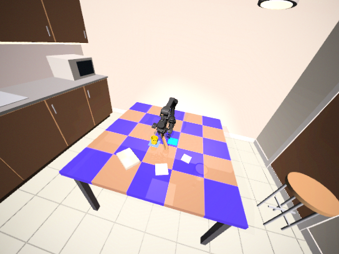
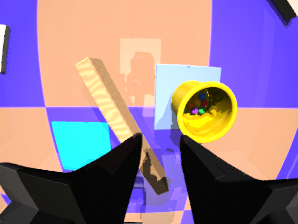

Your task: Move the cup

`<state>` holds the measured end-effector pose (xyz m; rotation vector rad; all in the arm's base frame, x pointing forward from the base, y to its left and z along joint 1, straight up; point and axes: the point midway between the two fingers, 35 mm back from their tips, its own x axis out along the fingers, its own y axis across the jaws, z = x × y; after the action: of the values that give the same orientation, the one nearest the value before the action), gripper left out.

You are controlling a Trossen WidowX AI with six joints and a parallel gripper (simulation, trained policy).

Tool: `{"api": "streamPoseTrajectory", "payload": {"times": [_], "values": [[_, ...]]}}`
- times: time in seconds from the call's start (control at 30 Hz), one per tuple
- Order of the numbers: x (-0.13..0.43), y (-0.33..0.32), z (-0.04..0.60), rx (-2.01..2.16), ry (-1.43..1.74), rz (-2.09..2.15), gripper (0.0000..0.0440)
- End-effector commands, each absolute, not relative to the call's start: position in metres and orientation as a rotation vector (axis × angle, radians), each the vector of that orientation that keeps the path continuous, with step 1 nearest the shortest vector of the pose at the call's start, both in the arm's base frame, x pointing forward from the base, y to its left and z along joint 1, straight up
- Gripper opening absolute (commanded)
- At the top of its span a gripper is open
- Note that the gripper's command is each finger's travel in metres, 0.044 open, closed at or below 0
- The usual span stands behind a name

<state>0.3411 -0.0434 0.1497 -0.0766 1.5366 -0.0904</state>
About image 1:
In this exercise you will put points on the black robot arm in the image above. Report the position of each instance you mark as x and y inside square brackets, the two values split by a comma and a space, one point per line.
[167, 115]

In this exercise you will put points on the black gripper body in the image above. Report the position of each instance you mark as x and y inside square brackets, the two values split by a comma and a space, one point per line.
[170, 130]

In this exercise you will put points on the cream rectangular block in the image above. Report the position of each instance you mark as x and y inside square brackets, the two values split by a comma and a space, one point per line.
[127, 158]

